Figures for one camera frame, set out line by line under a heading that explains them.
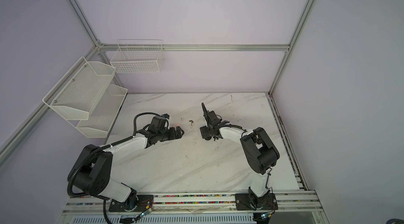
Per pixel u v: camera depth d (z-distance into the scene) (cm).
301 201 76
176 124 100
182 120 104
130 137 58
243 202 73
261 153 49
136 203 72
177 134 82
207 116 75
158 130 72
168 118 86
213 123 74
